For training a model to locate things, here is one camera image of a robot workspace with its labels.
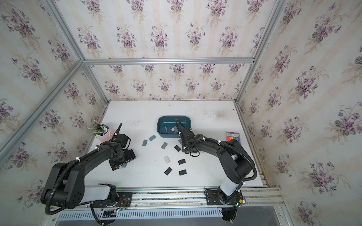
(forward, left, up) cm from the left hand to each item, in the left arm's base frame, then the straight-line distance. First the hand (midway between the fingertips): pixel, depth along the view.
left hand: (128, 162), depth 87 cm
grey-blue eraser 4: (+23, -29, +2) cm, 37 cm away
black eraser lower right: (-7, -34, +2) cm, 35 cm away
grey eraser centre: (+11, -22, +1) cm, 24 cm away
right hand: (+9, -38, +2) cm, 39 cm away
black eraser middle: (-1, -33, +2) cm, 34 cm away
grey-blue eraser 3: (+24, -22, +3) cm, 33 cm away
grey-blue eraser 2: (+17, -13, +1) cm, 22 cm away
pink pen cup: (+17, +19, +9) cm, 27 cm away
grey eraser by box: (+14, -33, +2) cm, 36 cm away
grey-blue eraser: (+13, -8, 0) cm, 16 cm away
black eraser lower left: (-6, -25, 0) cm, 26 cm away
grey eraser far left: (-3, +2, +2) cm, 4 cm away
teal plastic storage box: (+25, -23, +3) cm, 34 cm away
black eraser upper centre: (+9, -31, +1) cm, 32 cm away
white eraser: (+1, -24, +1) cm, 24 cm away
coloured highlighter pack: (+18, -69, +2) cm, 71 cm away
